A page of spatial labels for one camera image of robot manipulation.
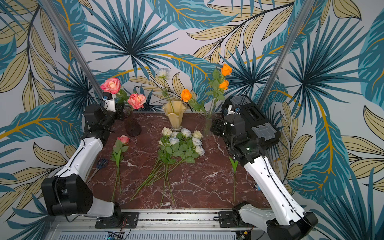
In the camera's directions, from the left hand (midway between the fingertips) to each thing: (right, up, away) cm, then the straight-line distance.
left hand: (121, 103), depth 78 cm
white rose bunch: (+25, -25, +17) cm, 39 cm away
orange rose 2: (+34, +4, +1) cm, 34 cm away
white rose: (+20, +21, +13) cm, 32 cm away
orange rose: (+55, +12, +8) cm, 57 cm away
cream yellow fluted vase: (+25, -1, +21) cm, 33 cm away
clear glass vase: (+48, -5, +17) cm, 51 cm away
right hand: (+50, -9, -9) cm, 51 cm away
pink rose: (-10, -26, +17) cm, 33 cm away
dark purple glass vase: (-2, -12, +20) cm, 23 cm away
